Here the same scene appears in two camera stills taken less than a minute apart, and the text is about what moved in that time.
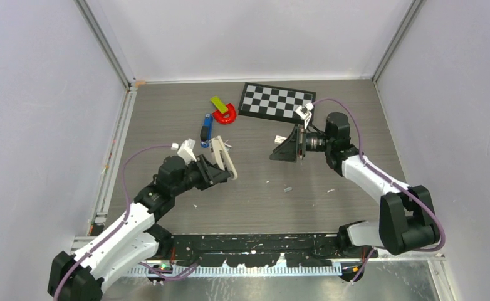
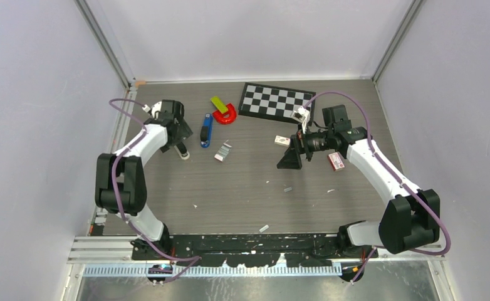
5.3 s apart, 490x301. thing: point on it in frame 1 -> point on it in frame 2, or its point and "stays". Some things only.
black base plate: [245, 250] stays
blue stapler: [207, 130] stays
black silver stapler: [219, 155] -> [181, 149]
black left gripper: [210, 175] -> [183, 133]
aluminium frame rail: [164, 267] stays
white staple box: [279, 140] stays
